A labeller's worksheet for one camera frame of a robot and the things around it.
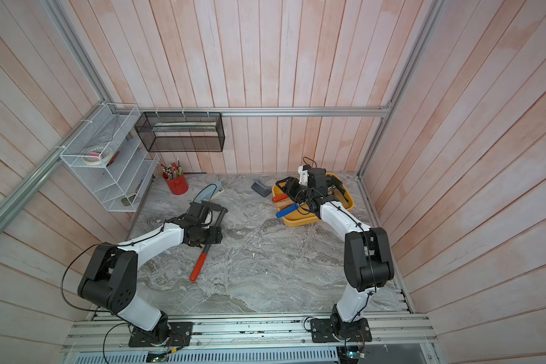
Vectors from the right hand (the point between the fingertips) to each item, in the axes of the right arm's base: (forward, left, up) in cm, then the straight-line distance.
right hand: (278, 184), depth 90 cm
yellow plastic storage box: (-6, -11, -14) cm, 19 cm away
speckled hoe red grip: (-28, +31, -18) cm, 46 cm away
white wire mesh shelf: (-9, +56, +10) cm, 57 cm away
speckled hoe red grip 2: (+4, -1, -13) cm, 13 cm away
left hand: (-17, +27, -16) cm, 35 cm away
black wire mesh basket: (+28, +46, +6) cm, 54 cm away
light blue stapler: (+12, +35, -19) cm, 41 cm away
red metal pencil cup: (+10, +48, -12) cm, 51 cm away
